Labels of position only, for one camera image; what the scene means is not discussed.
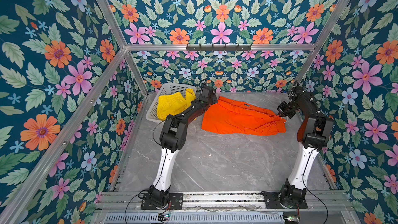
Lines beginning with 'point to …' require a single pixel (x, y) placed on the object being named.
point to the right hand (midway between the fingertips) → (279, 112)
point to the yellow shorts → (173, 103)
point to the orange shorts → (225, 115)
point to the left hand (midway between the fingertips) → (217, 92)
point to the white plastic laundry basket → (152, 114)
